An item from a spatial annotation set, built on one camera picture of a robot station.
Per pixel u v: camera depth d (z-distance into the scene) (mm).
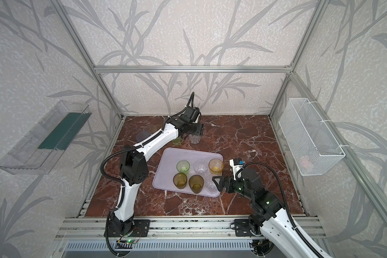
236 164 669
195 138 1058
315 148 606
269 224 619
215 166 909
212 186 864
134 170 543
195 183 829
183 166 912
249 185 550
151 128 1014
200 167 920
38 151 637
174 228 753
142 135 992
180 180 860
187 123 698
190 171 890
